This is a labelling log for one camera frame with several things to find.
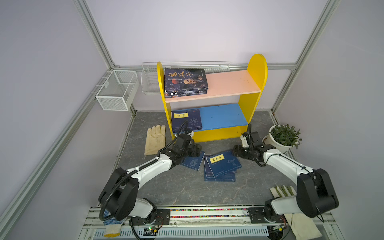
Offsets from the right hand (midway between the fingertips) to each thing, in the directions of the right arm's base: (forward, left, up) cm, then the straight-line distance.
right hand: (236, 153), depth 90 cm
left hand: (0, +24, +5) cm, 25 cm away
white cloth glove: (-36, -27, -6) cm, 46 cm away
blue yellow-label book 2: (+11, +37, +10) cm, 40 cm away
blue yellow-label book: (+20, +26, +12) cm, 35 cm away
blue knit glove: (-37, +64, -5) cm, 74 cm away
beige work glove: (+14, +54, -6) cm, 56 cm away
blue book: (-5, +9, -4) cm, 11 cm away
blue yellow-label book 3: (-3, +26, -5) cm, 27 cm away
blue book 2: (-13, +6, -5) cm, 16 cm away
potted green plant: (+5, -25, +10) cm, 28 cm away
